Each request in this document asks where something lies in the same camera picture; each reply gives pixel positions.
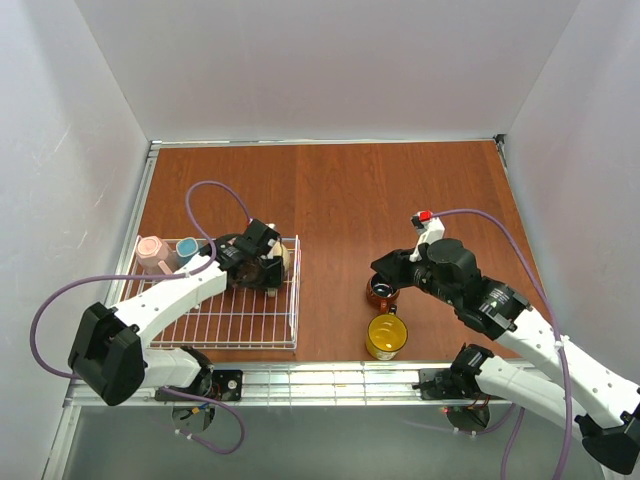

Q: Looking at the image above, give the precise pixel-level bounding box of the beige ceramic mug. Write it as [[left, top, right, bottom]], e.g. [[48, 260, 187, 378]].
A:
[[266, 240, 292, 298]]

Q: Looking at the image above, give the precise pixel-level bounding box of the brown mug black interior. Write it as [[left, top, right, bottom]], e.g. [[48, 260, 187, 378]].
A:
[[365, 273, 399, 314]]

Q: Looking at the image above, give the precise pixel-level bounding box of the blue floral mug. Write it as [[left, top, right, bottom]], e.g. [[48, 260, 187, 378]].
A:
[[175, 237, 200, 268]]

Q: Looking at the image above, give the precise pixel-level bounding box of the pink faceted mug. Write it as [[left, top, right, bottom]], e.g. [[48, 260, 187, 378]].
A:
[[135, 236, 179, 275]]

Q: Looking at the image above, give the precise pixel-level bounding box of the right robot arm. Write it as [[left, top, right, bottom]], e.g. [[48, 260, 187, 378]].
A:
[[371, 238, 639, 475]]

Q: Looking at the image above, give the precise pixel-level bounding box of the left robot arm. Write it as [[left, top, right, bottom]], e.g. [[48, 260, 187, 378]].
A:
[[68, 219, 286, 406]]

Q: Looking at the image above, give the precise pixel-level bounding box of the yellow enamel mug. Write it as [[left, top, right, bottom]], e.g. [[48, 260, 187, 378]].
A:
[[365, 304, 408, 361]]

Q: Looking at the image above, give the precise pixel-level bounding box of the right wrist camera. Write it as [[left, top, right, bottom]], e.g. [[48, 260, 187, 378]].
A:
[[409, 210, 445, 263]]

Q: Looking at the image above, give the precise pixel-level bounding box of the white wire dish rack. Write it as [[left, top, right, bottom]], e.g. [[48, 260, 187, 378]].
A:
[[151, 236, 301, 351]]

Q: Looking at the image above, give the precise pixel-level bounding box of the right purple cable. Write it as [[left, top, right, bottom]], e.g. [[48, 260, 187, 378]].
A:
[[429, 208, 574, 480]]

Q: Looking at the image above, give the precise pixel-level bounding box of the purple cable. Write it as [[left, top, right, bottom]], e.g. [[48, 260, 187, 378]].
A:
[[429, 208, 574, 480], [29, 180, 254, 455]]

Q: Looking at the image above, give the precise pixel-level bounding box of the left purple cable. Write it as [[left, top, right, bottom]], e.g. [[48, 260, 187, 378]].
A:
[[29, 180, 254, 455]]

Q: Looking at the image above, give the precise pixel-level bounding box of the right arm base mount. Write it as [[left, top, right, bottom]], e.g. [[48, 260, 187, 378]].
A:
[[412, 367, 504, 400]]

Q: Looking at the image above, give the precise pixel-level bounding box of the aluminium frame rail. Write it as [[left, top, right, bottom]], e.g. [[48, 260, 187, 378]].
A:
[[68, 140, 537, 479]]

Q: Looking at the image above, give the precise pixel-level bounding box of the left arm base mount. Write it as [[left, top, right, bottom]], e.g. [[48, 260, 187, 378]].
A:
[[202, 369, 244, 402]]

